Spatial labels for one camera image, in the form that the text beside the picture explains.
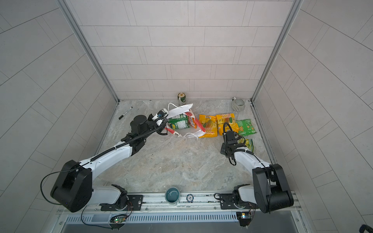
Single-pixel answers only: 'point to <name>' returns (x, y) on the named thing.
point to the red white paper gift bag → (196, 129)
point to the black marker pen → (121, 116)
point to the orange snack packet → (193, 123)
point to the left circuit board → (117, 222)
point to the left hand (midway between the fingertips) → (168, 111)
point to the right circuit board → (244, 218)
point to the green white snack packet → (181, 121)
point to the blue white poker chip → (190, 198)
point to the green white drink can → (182, 96)
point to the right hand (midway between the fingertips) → (226, 149)
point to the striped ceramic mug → (238, 105)
